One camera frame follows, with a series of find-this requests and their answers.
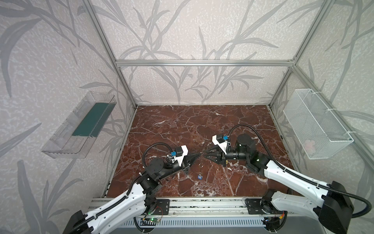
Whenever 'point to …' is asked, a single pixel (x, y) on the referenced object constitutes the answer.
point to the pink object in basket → (309, 144)
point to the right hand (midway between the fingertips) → (206, 149)
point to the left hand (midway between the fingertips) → (201, 152)
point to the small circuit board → (149, 221)
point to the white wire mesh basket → (320, 134)
